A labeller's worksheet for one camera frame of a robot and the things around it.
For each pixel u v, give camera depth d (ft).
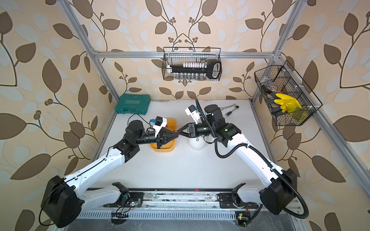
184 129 2.24
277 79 2.81
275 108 2.11
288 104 2.27
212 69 2.76
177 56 2.99
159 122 1.96
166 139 2.15
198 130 2.01
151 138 2.06
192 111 2.07
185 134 2.10
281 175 1.29
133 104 3.67
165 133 2.13
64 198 1.27
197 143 2.88
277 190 1.25
